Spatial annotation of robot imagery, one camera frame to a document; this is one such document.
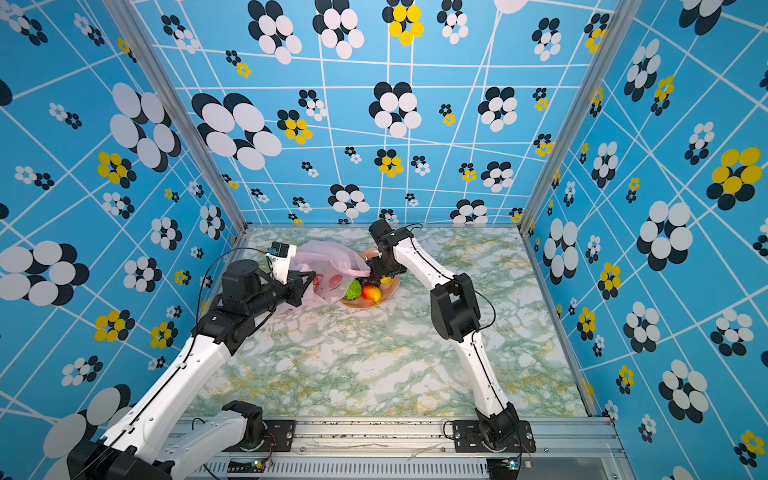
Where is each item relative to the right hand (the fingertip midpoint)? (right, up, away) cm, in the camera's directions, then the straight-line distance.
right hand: (388, 271), depth 101 cm
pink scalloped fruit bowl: (-1, -6, -3) cm, 7 cm away
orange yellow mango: (-6, -6, -5) cm, 10 cm away
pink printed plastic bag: (-16, +2, -13) cm, 21 cm away
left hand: (-18, +1, -26) cm, 32 cm away
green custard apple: (-11, -5, -8) cm, 14 cm away
